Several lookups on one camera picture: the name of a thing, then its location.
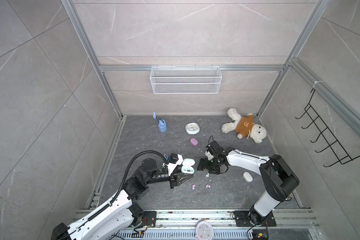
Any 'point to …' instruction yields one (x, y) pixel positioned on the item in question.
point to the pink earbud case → (194, 141)
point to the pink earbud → (193, 186)
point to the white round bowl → (192, 128)
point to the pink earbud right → (207, 186)
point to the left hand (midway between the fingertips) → (190, 169)
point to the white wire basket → (185, 80)
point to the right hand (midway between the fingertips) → (202, 169)
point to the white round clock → (204, 230)
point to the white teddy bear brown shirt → (243, 126)
